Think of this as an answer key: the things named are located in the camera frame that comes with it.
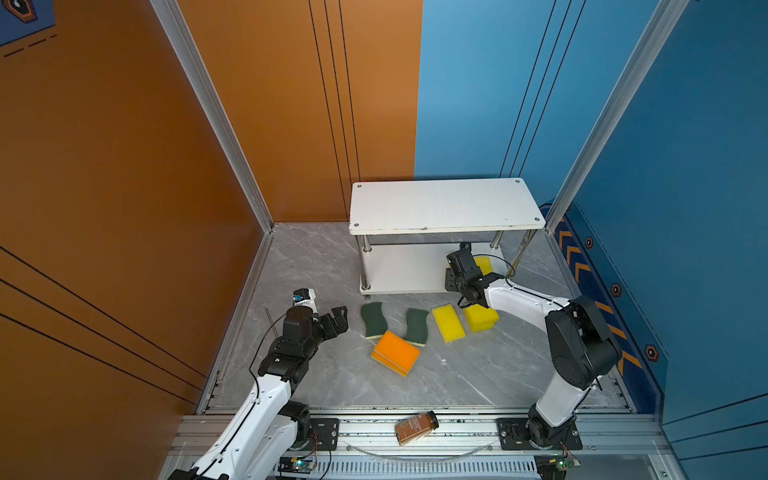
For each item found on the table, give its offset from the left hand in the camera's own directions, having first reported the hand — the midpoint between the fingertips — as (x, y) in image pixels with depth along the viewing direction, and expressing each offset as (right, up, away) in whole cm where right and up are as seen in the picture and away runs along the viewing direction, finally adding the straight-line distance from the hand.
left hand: (334, 310), depth 84 cm
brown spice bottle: (+22, -26, -12) cm, 36 cm away
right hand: (+36, +9, +12) cm, 39 cm away
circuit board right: (+58, -33, -14) cm, 68 cm away
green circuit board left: (-7, -34, -13) cm, 37 cm away
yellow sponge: (+46, +12, +12) cm, 49 cm away
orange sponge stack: (+17, -11, -2) cm, 21 cm away
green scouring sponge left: (+11, -4, +9) cm, 15 cm away
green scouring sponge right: (+24, -7, +8) cm, 26 cm away
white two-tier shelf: (+20, +22, -11) cm, 32 cm away
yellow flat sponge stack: (+43, -3, +5) cm, 43 cm away
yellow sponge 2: (+34, -6, +7) cm, 35 cm away
